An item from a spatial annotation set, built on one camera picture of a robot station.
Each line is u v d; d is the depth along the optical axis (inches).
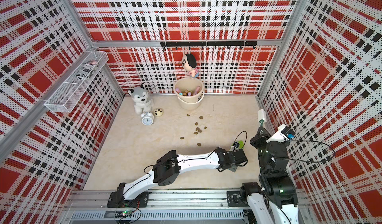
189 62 35.7
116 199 28.9
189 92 40.1
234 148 30.1
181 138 37.9
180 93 39.3
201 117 42.3
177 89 39.6
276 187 16.5
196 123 41.1
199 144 36.8
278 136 20.6
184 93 39.7
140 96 38.0
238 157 26.1
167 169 22.1
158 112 42.2
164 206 28.8
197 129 39.8
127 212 27.5
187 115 42.4
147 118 38.8
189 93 39.8
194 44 34.9
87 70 30.7
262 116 27.1
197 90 42.4
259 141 21.3
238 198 28.8
